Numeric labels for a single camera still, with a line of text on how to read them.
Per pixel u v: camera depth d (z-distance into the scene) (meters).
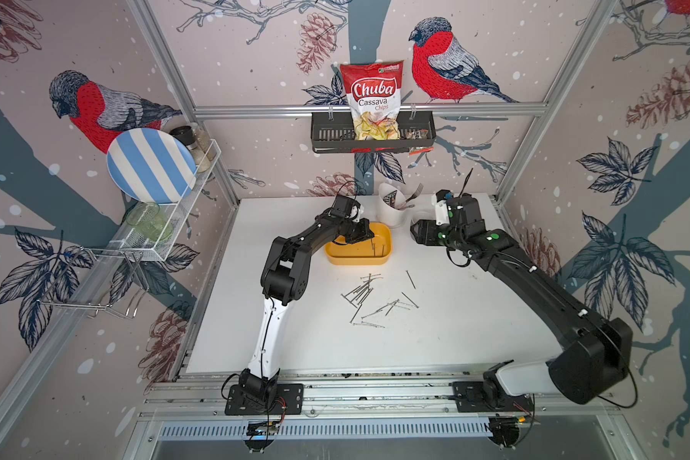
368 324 0.88
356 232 0.93
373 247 1.06
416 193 1.06
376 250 1.04
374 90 0.80
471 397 0.73
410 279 0.97
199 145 0.84
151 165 0.73
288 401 0.73
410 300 0.92
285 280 0.61
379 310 0.90
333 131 0.95
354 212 0.93
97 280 0.57
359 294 0.93
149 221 0.71
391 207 1.03
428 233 0.70
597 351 0.39
